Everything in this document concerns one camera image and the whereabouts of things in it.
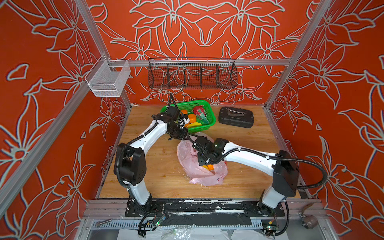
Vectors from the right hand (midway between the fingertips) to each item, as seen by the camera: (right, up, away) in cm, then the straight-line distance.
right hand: (199, 161), depth 80 cm
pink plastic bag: (+3, -6, -4) cm, 8 cm away
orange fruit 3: (+6, -4, +1) cm, 8 cm away
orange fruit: (-10, +29, +28) cm, 42 cm away
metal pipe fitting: (+50, -24, -13) cm, 57 cm away
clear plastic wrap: (-11, -29, -13) cm, 34 cm away
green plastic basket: (+9, +28, +25) cm, 39 cm away
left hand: (-7, +13, +5) cm, 16 cm away
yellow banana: (-3, +19, +24) cm, 31 cm away
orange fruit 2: (-3, +24, +26) cm, 36 cm away
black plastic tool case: (+28, +25, +23) cm, 44 cm away
